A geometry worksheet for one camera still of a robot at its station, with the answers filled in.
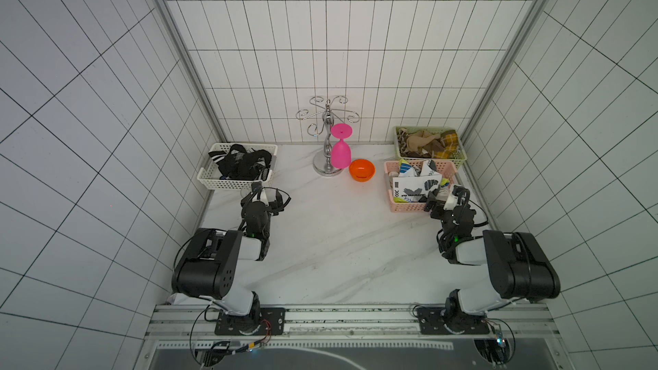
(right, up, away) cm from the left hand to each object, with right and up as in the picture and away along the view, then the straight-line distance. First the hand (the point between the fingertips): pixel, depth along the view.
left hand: (264, 193), depth 94 cm
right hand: (+68, +1, -3) cm, 68 cm away
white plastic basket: (-27, +6, +12) cm, 30 cm away
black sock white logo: (-5, +13, +12) cm, 18 cm away
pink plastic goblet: (+29, +16, -4) cm, 33 cm away
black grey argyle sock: (-12, +11, +9) cm, 19 cm away
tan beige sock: (+63, +21, +17) cm, 68 cm away
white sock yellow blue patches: (+69, +4, +2) cm, 69 cm away
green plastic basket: (+68, +20, +17) cm, 73 cm away
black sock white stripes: (-19, +10, +12) cm, 25 cm away
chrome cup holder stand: (+21, +11, +16) cm, 29 cm away
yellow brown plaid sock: (+80, +21, +19) cm, 85 cm away
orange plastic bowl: (+38, +8, +12) cm, 41 cm away
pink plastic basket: (+74, +9, +12) cm, 76 cm away
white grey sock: (+58, +2, +1) cm, 58 cm away
